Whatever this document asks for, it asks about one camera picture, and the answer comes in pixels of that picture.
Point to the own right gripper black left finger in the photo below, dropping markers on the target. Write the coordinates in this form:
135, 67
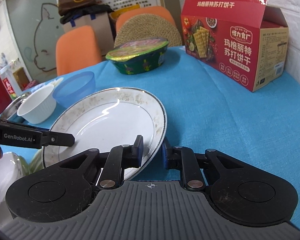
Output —
67, 188

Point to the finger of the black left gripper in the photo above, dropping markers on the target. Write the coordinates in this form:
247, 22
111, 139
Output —
48, 137

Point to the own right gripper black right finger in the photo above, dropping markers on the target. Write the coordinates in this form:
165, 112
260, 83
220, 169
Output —
238, 191

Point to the white plate with brown flower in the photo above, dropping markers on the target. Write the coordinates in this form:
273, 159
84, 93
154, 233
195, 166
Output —
12, 168

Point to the white plate with dark rim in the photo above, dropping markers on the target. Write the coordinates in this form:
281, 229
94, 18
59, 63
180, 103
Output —
109, 118

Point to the stainless steel bowl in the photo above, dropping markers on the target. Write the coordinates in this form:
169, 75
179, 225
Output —
10, 113

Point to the clear juice bottle red label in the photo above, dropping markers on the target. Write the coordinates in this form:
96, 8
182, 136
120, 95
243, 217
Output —
8, 81

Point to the blue translucent plastic bowl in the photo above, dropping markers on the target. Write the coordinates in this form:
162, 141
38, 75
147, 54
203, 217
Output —
74, 89

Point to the orange chair left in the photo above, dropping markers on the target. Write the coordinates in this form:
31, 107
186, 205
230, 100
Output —
77, 49

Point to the orange chair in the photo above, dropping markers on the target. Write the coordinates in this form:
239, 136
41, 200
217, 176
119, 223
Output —
156, 10
77, 49

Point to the green instant noodle bowl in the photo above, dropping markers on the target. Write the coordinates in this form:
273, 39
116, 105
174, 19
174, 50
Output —
139, 56

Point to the round woven straw mat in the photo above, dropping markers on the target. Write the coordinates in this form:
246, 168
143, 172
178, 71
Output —
144, 26

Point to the red cracker box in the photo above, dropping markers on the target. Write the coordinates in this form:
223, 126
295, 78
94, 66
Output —
247, 40

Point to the orange chair right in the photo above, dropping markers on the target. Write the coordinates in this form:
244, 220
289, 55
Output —
156, 10

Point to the cardboard box with blue handles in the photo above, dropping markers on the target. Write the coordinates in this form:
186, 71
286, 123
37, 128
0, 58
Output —
101, 26

